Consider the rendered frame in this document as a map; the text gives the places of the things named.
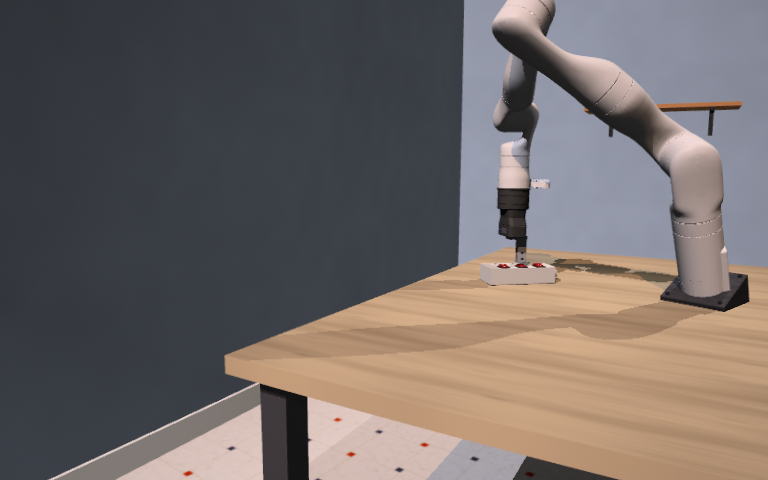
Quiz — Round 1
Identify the white power strip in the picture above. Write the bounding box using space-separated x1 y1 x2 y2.
480 262 557 285

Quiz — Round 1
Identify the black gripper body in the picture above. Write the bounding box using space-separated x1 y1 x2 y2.
497 167 550 238

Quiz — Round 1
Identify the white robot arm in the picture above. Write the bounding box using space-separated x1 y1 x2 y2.
492 0 730 297

